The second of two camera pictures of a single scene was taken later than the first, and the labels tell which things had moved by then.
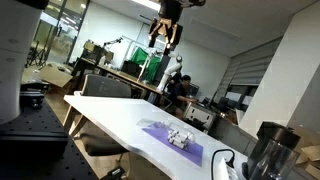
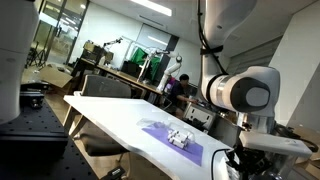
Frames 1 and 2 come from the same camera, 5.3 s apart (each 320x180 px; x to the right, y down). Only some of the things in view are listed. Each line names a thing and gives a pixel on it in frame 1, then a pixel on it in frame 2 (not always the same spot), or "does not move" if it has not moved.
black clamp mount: (114, 174) does not move
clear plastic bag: (175, 132) does not move
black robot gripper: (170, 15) -> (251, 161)
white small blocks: (177, 138) does not move
